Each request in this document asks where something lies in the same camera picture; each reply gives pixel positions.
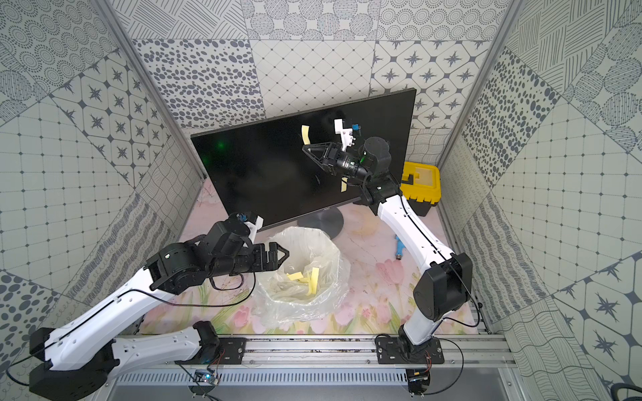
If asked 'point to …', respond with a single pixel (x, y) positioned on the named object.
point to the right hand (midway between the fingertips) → (303, 151)
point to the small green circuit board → (206, 376)
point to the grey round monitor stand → (329, 221)
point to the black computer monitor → (260, 169)
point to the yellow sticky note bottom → (343, 185)
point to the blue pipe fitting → (399, 247)
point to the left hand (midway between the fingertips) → (277, 248)
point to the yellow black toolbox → (420, 185)
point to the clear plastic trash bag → (280, 302)
